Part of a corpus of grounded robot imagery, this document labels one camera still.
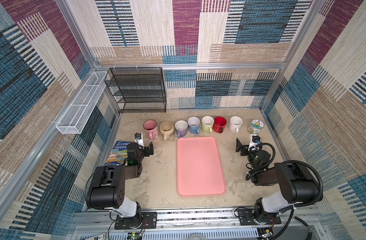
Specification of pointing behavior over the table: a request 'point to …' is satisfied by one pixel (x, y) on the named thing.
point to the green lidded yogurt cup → (257, 125)
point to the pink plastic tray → (199, 169)
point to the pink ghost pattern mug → (151, 129)
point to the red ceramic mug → (219, 124)
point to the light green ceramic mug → (207, 124)
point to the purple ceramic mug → (181, 128)
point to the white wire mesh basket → (76, 115)
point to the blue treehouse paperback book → (118, 154)
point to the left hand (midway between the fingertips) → (143, 140)
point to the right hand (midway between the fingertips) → (245, 139)
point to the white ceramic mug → (235, 124)
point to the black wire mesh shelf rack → (138, 89)
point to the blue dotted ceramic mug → (193, 123)
